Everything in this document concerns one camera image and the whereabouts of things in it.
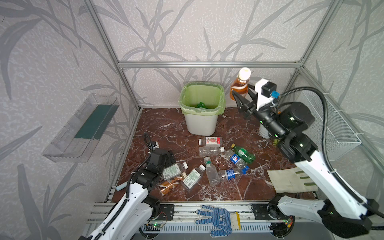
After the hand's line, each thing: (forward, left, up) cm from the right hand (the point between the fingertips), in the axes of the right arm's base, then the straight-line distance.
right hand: (240, 83), depth 51 cm
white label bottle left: (-12, +29, -52) cm, 61 cm away
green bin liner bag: (+31, +7, -32) cm, 46 cm away
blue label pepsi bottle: (-5, -5, -51) cm, 51 cm away
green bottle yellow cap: (-2, -12, -50) cm, 52 cm away
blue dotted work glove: (-36, +3, -54) cm, 65 cm away
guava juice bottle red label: (+8, +8, -51) cm, 53 cm away
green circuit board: (-37, +35, -54) cm, 74 cm away
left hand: (-4, +32, -42) cm, 53 cm away
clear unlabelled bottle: (0, +8, -51) cm, 52 cm away
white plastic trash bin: (+16, +14, -46) cm, 51 cm away
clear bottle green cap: (-12, +8, -54) cm, 56 cm away
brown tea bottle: (-21, +32, -50) cm, 63 cm away
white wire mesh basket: (-10, -44, -21) cm, 50 cm away
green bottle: (+30, +15, -41) cm, 53 cm away
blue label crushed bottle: (-15, -2, -50) cm, 52 cm away
